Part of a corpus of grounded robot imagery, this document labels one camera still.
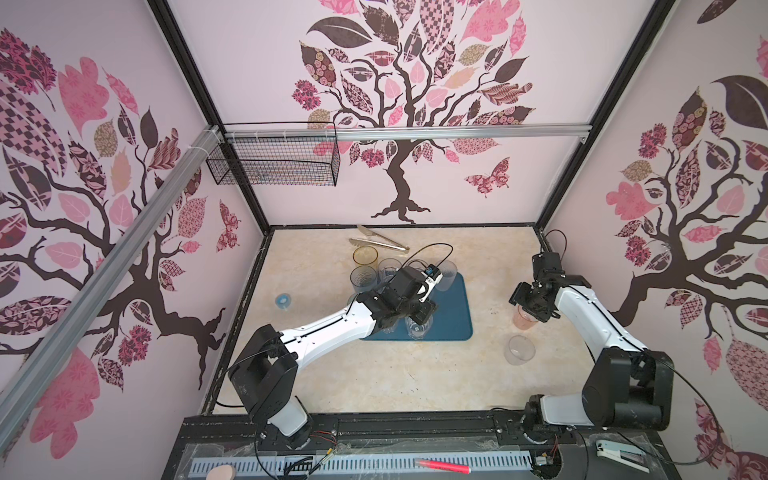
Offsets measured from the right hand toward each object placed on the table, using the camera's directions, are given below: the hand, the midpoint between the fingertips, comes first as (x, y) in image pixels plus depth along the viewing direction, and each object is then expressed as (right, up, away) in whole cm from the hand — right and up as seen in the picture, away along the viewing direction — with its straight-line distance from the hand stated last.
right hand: (522, 300), depth 87 cm
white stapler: (+16, -34, -19) cm, 42 cm away
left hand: (-29, 0, -6) cm, 30 cm away
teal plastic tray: (-19, -9, +10) cm, 23 cm away
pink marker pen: (-27, -36, -18) cm, 49 cm away
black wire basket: (-76, +47, +7) cm, 90 cm away
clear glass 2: (-31, -10, +2) cm, 33 cm away
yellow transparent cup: (-50, +13, +26) cm, 58 cm away
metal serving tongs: (-38, +17, +25) cm, 49 cm away
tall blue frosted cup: (-49, +6, +7) cm, 50 cm away
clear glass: (-20, +9, +9) cm, 24 cm away
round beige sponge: (-80, -38, -18) cm, 90 cm away
